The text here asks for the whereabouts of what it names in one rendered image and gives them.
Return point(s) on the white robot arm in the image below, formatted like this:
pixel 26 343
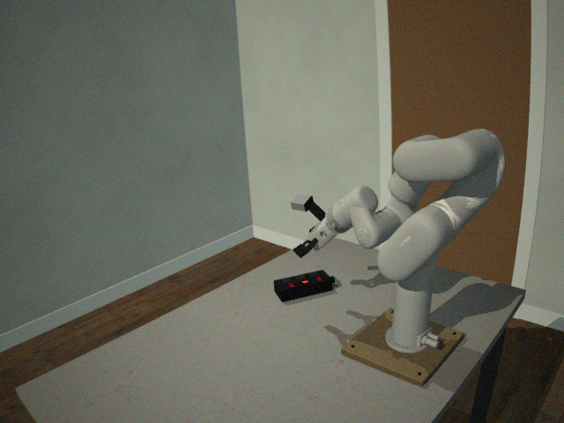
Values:
pixel 412 238

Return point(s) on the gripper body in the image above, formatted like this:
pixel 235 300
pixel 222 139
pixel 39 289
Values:
pixel 322 233

